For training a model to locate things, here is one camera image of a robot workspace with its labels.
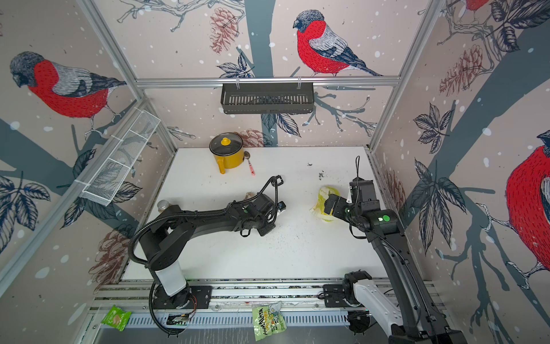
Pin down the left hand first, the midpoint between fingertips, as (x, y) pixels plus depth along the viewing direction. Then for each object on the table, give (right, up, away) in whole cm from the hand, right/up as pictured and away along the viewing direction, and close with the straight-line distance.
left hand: (274, 219), depth 90 cm
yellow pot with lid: (-25, +32, +19) cm, 45 cm away
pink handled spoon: (-17, +29, +27) cm, 43 cm away
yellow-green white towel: (+21, +10, 0) cm, 23 cm away
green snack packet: (-52, -28, -21) cm, 63 cm away
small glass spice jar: (-47, +7, -3) cm, 47 cm away
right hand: (+23, +10, -15) cm, 29 cm away
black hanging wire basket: (-4, +58, +16) cm, 60 cm away
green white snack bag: (-1, -28, -22) cm, 35 cm away
